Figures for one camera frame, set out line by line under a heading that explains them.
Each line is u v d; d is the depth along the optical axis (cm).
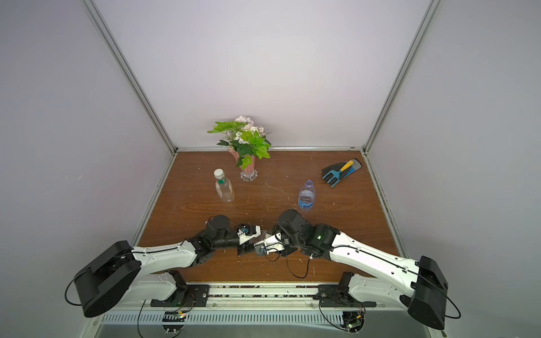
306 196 94
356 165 111
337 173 107
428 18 72
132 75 89
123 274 43
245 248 71
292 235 56
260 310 71
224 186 92
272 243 61
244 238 68
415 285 39
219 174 85
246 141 84
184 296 67
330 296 73
